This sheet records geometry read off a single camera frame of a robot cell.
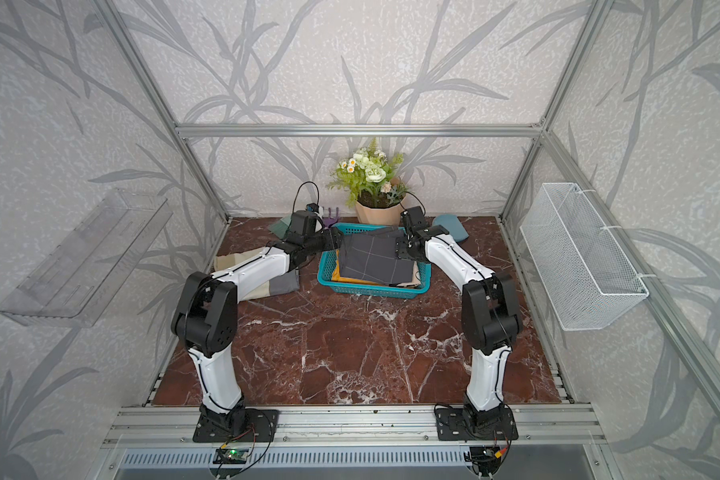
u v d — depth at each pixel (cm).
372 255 99
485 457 74
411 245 70
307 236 76
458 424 73
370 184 91
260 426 73
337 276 96
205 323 51
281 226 118
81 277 67
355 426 76
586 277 60
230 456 71
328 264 96
